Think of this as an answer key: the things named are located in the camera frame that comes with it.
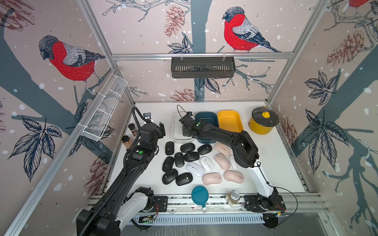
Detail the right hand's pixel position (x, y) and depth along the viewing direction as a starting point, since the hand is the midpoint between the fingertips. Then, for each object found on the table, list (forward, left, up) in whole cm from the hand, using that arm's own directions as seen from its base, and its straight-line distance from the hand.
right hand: (187, 128), depth 97 cm
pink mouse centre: (-21, -22, -4) cm, 31 cm away
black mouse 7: (-32, 0, -4) cm, 32 cm away
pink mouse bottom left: (-30, -16, -4) cm, 34 cm away
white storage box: (-3, +7, -6) cm, 10 cm away
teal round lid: (-40, -9, +1) cm, 41 cm away
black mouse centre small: (-21, +4, -4) cm, 21 cm away
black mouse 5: (-23, +10, -4) cm, 26 cm away
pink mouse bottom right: (-29, -26, -4) cm, 39 cm away
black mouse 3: (-13, -12, -5) cm, 18 cm away
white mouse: (-26, -6, -4) cm, 27 cm away
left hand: (-9, +16, +19) cm, 26 cm away
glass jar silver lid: (-41, -24, +4) cm, 48 cm away
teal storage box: (+13, -16, -3) cm, 20 cm away
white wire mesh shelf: (+2, +51, +16) cm, 54 cm away
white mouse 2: (-22, -13, -4) cm, 26 cm away
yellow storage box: (+14, -32, -7) cm, 35 cm away
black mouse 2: (-12, -1, -4) cm, 13 cm away
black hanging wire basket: (+38, -10, +23) cm, 46 cm away
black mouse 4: (-18, -4, -4) cm, 19 cm away
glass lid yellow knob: (+7, -52, +6) cm, 53 cm away
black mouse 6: (-31, +8, -3) cm, 32 cm away
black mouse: (-13, +11, -4) cm, 17 cm away
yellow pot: (+2, -48, -1) cm, 48 cm away
